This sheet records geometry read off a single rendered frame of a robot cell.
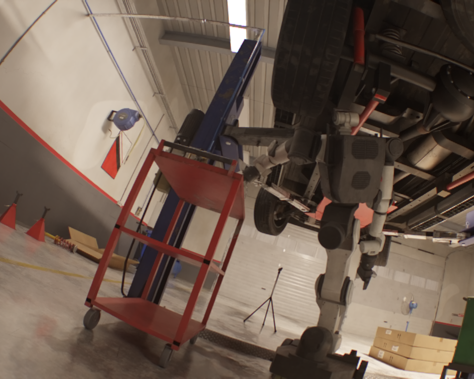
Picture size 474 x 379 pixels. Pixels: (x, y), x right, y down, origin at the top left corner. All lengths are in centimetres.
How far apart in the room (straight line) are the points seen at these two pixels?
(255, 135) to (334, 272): 114
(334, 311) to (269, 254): 965
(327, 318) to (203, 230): 1001
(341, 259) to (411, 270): 1160
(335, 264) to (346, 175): 49
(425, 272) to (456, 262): 188
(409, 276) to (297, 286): 487
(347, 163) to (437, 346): 304
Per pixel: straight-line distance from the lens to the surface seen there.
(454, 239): 333
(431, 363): 385
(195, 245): 1133
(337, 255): 147
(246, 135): 214
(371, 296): 1209
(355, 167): 120
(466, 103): 159
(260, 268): 1111
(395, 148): 140
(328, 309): 163
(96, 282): 129
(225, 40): 592
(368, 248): 157
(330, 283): 151
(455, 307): 1443
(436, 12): 170
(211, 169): 125
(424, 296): 1336
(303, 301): 1126
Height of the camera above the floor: 42
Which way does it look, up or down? 19 degrees up
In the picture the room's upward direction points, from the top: 20 degrees clockwise
